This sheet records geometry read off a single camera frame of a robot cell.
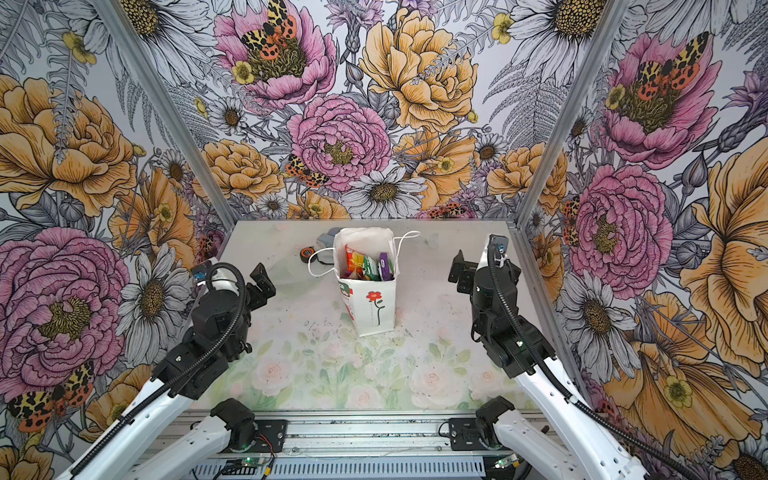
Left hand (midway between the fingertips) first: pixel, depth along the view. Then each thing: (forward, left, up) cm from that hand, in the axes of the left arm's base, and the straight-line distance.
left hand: (248, 282), depth 71 cm
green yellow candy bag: (+9, -28, -7) cm, 31 cm away
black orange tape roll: (+29, -4, -24) cm, 38 cm away
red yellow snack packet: (+14, -22, -9) cm, 28 cm away
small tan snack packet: (+9, -24, -10) cm, 27 cm away
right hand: (+2, -53, +4) cm, 53 cm away
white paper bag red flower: (0, -28, -11) cm, 30 cm away
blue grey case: (+34, -10, -24) cm, 43 cm away
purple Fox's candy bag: (+12, -32, -11) cm, 36 cm away
